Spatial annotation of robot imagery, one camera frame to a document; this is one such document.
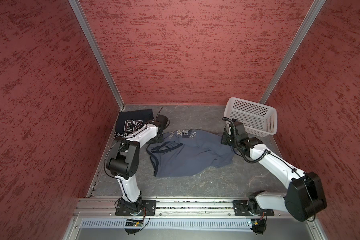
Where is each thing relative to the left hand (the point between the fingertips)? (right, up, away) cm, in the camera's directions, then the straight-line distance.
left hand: (153, 142), depth 93 cm
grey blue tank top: (+22, -5, 0) cm, 23 cm away
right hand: (+43, +3, -7) cm, 43 cm away
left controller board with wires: (-5, -37, -21) cm, 43 cm away
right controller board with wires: (+57, -37, -23) cm, 71 cm away
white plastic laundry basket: (+78, +15, +20) cm, 82 cm away
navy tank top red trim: (-20, +13, +13) cm, 27 cm away
